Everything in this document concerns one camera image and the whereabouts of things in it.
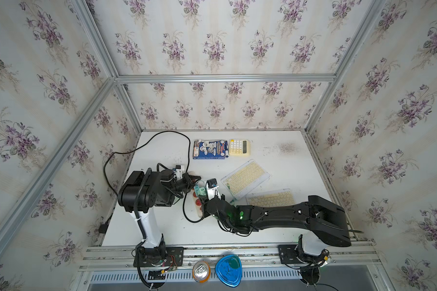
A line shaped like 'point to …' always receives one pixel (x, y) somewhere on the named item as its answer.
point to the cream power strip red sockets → (197, 203)
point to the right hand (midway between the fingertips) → (205, 193)
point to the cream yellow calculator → (239, 147)
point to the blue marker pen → (226, 149)
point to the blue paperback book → (209, 149)
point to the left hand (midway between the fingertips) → (201, 181)
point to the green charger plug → (199, 188)
